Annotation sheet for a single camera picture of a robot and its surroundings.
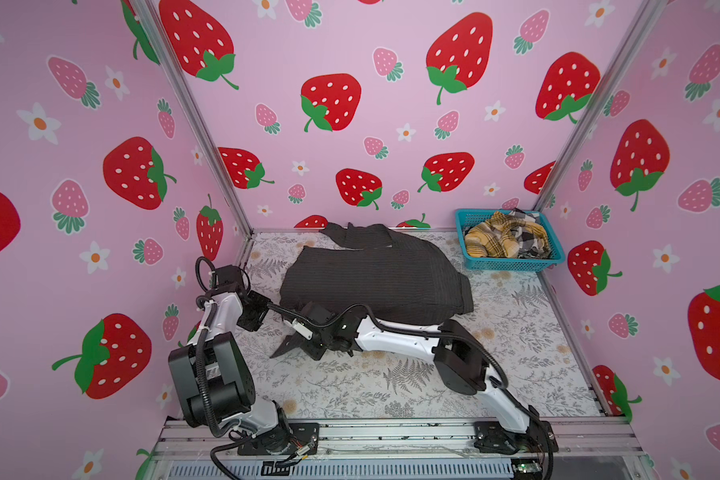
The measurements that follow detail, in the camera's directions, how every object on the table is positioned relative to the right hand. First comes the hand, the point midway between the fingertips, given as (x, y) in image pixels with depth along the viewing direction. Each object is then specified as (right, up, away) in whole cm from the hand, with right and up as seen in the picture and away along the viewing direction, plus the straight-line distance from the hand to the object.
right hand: (301, 341), depth 84 cm
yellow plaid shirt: (+65, +31, +21) cm, 75 cm away
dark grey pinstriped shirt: (+31, +16, +23) cm, 42 cm away
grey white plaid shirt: (+75, +28, +16) cm, 81 cm away
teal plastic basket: (+58, +40, +31) cm, 77 cm away
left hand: (-12, +8, +6) cm, 16 cm away
